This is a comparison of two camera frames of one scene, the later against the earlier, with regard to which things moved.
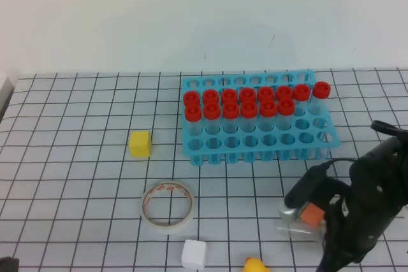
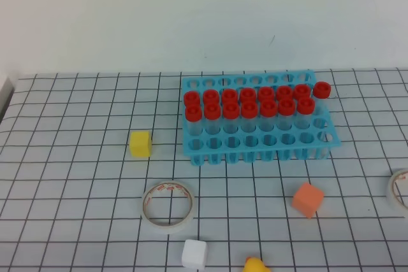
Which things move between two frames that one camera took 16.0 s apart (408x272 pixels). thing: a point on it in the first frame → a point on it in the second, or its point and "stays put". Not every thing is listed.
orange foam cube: (312, 214) → (307, 199)
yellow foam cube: (140, 142) stays put
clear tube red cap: (317, 232) → (305, 107)
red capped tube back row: (229, 99) stays put
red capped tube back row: (284, 92) stays put
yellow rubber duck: (254, 265) stays put
